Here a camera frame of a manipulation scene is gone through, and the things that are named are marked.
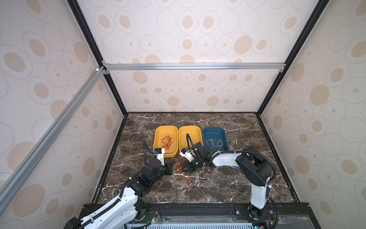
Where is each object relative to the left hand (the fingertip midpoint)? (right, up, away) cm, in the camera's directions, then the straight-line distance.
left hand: (179, 160), depth 78 cm
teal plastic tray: (+24, +9, +24) cm, 36 cm away
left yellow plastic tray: (-15, +14, +27) cm, 35 cm away
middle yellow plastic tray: (+10, +14, +27) cm, 32 cm away
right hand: (+2, -9, +10) cm, 13 cm away
